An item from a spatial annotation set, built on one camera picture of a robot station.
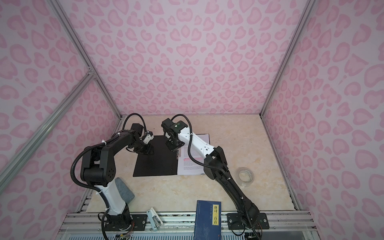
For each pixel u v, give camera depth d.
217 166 0.63
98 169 0.51
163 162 0.92
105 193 0.55
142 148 0.84
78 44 0.80
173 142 0.80
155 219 0.73
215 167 0.57
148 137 0.91
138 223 0.74
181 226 0.73
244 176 0.88
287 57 0.86
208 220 0.73
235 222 0.74
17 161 0.53
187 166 0.93
